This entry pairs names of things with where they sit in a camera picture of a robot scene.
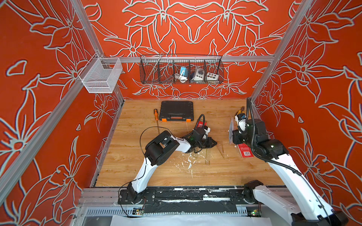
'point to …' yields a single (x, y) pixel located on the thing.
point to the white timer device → (199, 74)
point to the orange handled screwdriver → (157, 118)
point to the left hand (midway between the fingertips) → (218, 143)
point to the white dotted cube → (212, 76)
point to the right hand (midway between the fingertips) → (231, 130)
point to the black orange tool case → (176, 111)
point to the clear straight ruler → (207, 160)
